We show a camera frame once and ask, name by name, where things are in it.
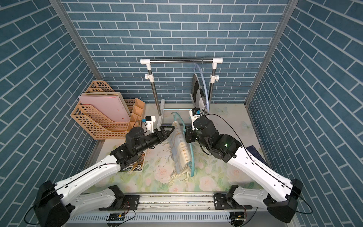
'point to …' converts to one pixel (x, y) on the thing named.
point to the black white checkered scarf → (197, 95)
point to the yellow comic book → (136, 166)
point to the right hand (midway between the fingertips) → (187, 127)
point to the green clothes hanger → (192, 170)
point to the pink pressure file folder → (110, 109)
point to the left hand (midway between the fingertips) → (176, 131)
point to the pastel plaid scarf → (180, 155)
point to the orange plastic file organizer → (101, 129)
